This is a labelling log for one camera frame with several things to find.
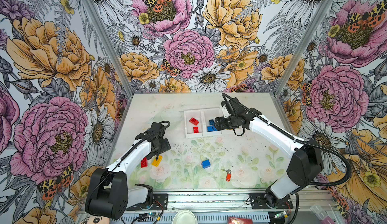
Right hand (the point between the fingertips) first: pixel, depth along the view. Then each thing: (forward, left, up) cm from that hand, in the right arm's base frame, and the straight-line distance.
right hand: (220, 127), depth 84 cm
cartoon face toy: (-39, +56, -6) cm, 68 cm away
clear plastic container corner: (-39, -43, -15) cm, 60 cm away
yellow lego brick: (-13, +37, -13) cm, 41 cm away
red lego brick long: (+14, +15, -12) cm, 24 cm away
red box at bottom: (-40, -4, -11) cm, 42 cm away
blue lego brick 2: (-14, +9, -14) cm, 22 cm away
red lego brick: (-13, +43, -13) cm, 47 cm away
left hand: (-10, +34, -10) cm, 37 cm away
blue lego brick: (+8, +5, -13) cm, 16 cm away
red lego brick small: (+8, +14, -14) cm, 21 cm away
